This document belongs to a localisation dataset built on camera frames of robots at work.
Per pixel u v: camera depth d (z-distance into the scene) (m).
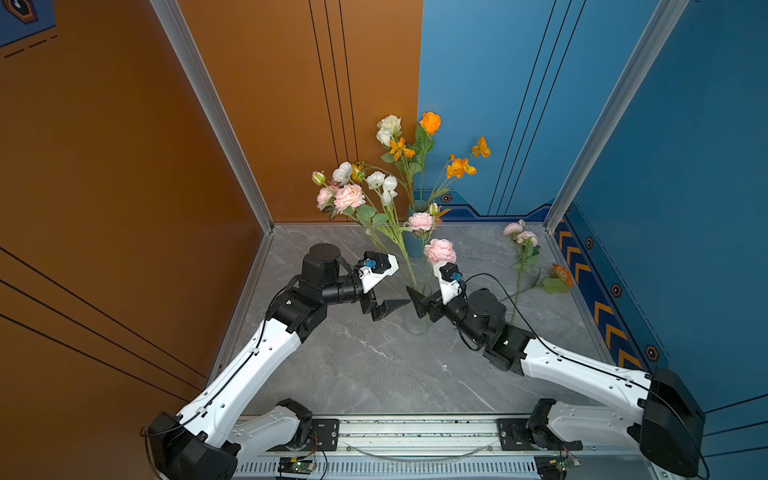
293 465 0.71
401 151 0.87
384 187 0.77
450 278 0.60
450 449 0.72
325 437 0.74
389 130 0.86
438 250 0.69
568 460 0.70
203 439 0.38
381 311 0.59
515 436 0.72
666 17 0.70
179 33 0.72
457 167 0.85
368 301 0.58
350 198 0.63
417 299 0.66
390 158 0.90
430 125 0.88
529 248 1.04
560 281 0.97
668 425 0.39
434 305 0.63
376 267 0.54
